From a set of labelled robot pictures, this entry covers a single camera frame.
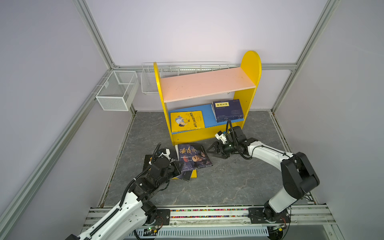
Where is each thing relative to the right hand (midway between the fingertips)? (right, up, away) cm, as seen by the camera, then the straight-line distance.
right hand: (209, 155), depth 84 cm
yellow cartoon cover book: (-14, +19, +10) cm, 26 cm away
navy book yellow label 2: (+12, +27, +13) cm, 32 cm away
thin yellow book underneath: (-9, -12, +1) cm, 15 cm away
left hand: (-14, -4, -8) cm, 16 cm away
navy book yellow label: (+12, +27, +13) cm, 32 cm away
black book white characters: (-14, -12, 0) cm, 18 cm away
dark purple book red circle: (-9, -1, -1) cm, 10 cm away
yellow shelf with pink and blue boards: (-6, +33, +37) cm, 50 cm away
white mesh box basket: (-63, +41, +21) cm, 78 cm away
